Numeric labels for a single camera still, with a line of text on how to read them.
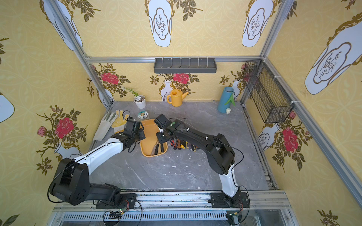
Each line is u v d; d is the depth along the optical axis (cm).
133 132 69
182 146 90
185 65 92
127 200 73
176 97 114
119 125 106
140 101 112
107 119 109
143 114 103
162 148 92
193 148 92
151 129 94
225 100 103
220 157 49
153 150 90
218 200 73
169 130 62
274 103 73
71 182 42
